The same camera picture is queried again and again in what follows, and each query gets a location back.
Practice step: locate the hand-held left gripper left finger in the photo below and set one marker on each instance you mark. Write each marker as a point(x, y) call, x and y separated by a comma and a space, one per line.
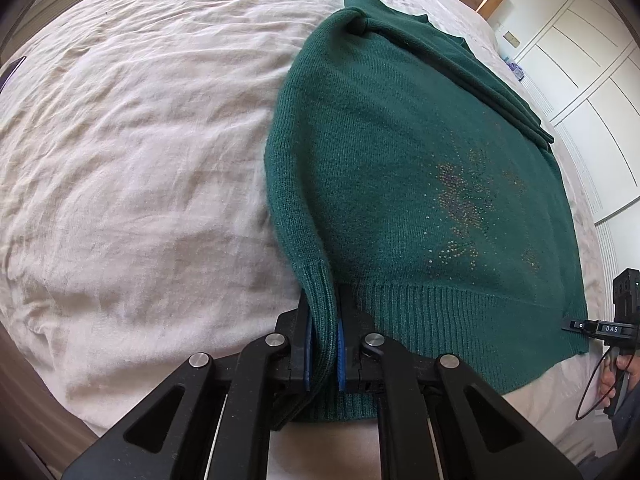
point(306, 355)

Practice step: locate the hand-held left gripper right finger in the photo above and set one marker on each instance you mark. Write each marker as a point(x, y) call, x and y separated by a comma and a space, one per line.
point(342, 355)

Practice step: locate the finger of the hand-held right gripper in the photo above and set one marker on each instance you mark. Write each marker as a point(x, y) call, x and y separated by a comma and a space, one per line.
point(580, 326)

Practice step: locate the green beaded sweater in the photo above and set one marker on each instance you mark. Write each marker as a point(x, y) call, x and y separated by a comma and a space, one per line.
point(400, 200)

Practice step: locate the person's right hand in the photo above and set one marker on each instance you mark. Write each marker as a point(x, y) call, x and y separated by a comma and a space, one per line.
point(607, 377)

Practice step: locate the white wardrobe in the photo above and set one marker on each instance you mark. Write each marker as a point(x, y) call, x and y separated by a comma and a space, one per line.
point(585, 85)

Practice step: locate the bed with white cover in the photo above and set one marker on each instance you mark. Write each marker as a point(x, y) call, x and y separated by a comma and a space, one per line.
point(135, 170)

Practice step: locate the beige wall switch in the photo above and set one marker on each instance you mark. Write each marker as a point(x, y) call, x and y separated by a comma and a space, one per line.
point(511, 38)

